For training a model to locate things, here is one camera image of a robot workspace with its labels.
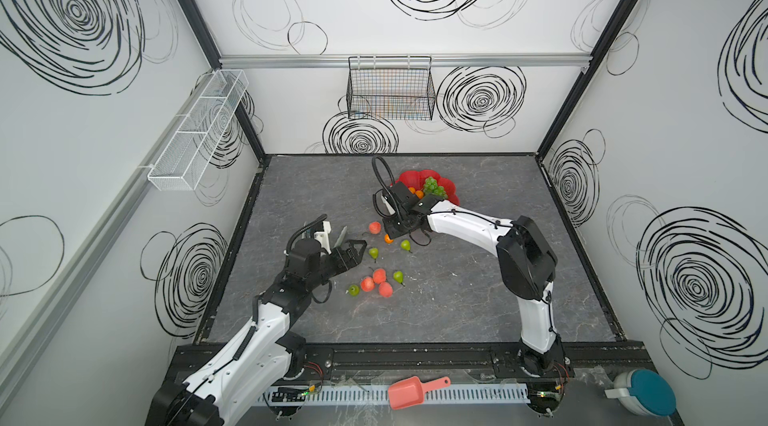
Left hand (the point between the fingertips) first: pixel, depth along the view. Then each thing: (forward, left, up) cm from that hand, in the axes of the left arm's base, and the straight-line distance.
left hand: (360, 247), depth 80 cm
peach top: (+12, -3, -10) cm, 16 cm away
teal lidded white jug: (-29, -67, -9) cm, 73 cm away
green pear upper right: (+7, -13, -11) cm, 18 cm away
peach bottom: (-7, -7, -11) cm, 15 cm away
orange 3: (+28, -15, -11) cm, 34 cm away
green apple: (-8, +2, -11) cm, 13 cm away
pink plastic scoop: (-31, -14, -13) cm, 36 cm away
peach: (-3, -5, -11) cm, 12 cm away
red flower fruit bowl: (+33, -17, -10) cm, 38 cm away
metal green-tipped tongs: (+9, +8, -11) cm, 16 cm away
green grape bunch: (+28, -22, -8) cm, 36 cm away
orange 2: (+28, -18, -13) cm, 36 cm away
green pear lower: (-3, -11, -12) cm, 16 cm away
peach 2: (-6, -2, -10) cm, 12 cm away
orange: (+10, -7, -13) cm, 18 cm away
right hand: (+10, -7, -6) cm, 14 cm away
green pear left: (+4, -3, -11) cm, 12 cm away
